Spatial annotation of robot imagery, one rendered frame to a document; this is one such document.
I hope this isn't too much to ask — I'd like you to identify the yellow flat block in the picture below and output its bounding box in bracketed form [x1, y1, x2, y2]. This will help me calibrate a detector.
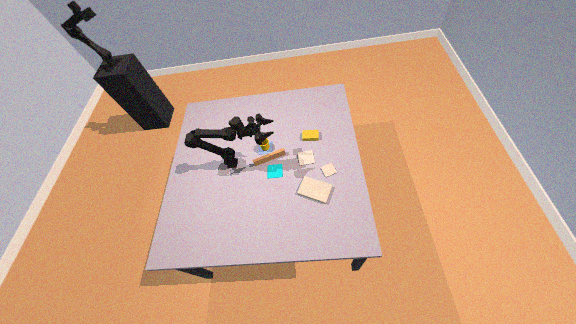
[302, 130, 319, 141]

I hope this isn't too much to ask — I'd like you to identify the orange flat bar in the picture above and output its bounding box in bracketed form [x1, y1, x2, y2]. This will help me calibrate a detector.
[253, 148, 286, 166]

